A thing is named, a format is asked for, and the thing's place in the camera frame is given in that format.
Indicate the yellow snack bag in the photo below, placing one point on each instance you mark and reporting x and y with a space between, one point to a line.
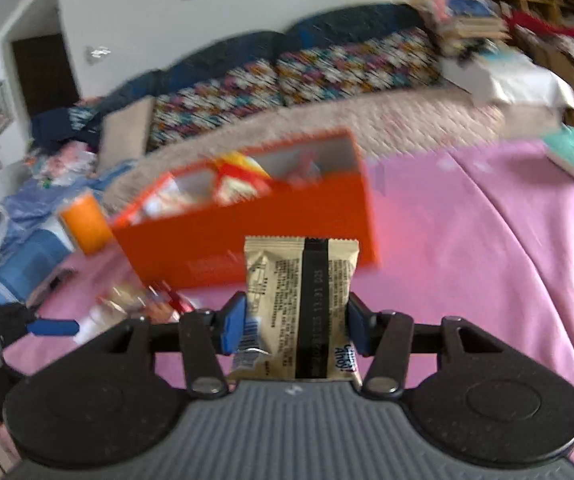
242 175

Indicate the red cloth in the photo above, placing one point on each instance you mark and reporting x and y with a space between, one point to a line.
567 32

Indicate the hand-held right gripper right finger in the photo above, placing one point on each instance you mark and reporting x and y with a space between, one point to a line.
361 330

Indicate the pile of dark blue clothes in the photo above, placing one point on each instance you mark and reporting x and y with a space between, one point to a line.
64 127

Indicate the red snack packet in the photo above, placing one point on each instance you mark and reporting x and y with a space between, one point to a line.
172 305

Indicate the floral cushion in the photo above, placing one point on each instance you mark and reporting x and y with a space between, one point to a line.
207 102
357 65

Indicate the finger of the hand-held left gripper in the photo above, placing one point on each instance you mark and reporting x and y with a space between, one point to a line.
54 327

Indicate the gold snack packet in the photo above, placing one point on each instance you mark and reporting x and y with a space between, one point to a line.
277 305

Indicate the pink tablecloth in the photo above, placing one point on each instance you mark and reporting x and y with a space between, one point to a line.
467 260

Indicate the dark wooden door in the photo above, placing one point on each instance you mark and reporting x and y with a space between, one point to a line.
44 75

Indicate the dark blue sofa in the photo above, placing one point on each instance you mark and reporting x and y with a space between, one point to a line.
347 22

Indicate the clear bag of biscuits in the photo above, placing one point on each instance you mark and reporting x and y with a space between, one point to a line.
122 300

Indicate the beige pillow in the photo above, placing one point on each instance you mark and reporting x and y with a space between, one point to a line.
124 132

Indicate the beige quilted sofa cover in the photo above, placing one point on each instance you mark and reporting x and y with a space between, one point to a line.
392 120

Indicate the orange cardboard box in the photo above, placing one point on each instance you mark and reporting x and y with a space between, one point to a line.
277 230

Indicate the orange and white canister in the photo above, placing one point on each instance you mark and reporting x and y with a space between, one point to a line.
86 222

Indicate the pile of pink clothes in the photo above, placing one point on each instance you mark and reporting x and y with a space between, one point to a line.
62 162

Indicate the wall switch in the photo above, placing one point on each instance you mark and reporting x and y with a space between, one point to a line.
98 54

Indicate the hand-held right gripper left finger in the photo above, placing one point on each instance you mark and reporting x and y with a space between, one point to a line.
232 327

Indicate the stack of books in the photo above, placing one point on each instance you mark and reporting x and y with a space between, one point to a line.
462 22

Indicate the blue striped blanket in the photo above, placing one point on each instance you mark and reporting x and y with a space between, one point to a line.
27 255

